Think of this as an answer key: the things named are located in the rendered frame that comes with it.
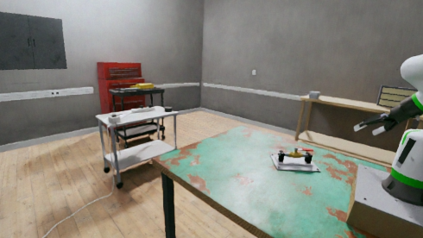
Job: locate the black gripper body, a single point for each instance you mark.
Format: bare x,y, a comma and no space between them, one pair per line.
397,114

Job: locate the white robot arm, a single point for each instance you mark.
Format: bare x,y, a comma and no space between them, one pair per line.
406,177

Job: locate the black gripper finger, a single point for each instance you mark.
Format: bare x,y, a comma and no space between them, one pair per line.
386,127
372,120

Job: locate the ball valve with red lever handle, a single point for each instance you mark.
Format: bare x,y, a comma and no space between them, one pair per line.
295,162

